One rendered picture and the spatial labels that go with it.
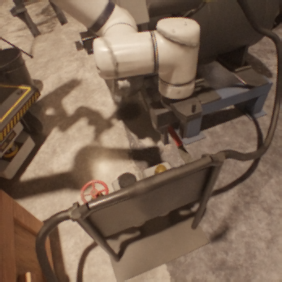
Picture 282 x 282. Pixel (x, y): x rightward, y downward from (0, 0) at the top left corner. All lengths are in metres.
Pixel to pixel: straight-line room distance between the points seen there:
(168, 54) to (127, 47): 0.08
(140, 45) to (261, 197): 0.95
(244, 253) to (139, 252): 0.45
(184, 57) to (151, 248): 0.78
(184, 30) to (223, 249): 0.87
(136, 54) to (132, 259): 0.81
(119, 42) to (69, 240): 0.88
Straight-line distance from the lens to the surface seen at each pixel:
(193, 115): 0.50
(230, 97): 1.24
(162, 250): 1.00
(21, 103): 1.28
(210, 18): 1.05
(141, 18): 0.70
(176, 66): 0.46
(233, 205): 1.12
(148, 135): 1.30
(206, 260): 1.02
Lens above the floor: 0.98
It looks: 50 degrees down
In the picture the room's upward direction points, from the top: 7 degrees counter-clockwise
